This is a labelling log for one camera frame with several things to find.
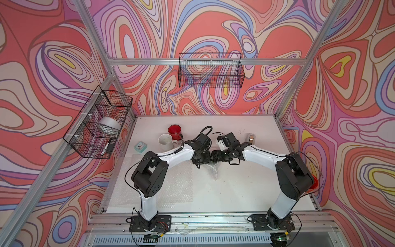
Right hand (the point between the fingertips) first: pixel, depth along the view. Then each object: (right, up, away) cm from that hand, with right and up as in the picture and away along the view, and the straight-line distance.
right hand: (215, 161), depth 90 cm
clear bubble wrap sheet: (-22, -14, -5) cm, 26 cm away
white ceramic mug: (-32, +11, +9) cm, 35 cm away
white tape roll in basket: (-52, +21, -19) cm, 59 cm away
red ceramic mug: (-27, +19, +14) cm, 35 cm away
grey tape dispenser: (+25, +13, +11) cm, 30 cm away
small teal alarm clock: (-49, +8, +9) cm, 50 cm away
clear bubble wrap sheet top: (-4, -2, -6) cm, 8 cm away
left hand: (-3, -1, 0) cm, 3 cm away
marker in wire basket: (-54, +9, -19) cm, 59 cm away
